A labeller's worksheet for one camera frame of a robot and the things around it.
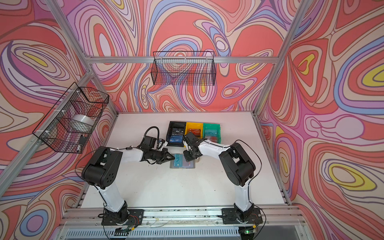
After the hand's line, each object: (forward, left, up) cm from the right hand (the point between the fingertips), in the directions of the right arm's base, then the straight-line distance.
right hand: (190, 159), depth 95 cm
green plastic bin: (+20, -16, +3) cm, 25 cm away
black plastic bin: (+24, +10, +2) cm, 27 cm away
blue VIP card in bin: (+15, +10, +3) cm, 18 cm away
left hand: (0, +9, +4) cm, 10 cm away
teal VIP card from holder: (-2, +7, +2) cm, 8 cm away
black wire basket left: (+3, +58, +32) cm, 66 cm away
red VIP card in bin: (+18, -5, +5) cm, 20 cm away
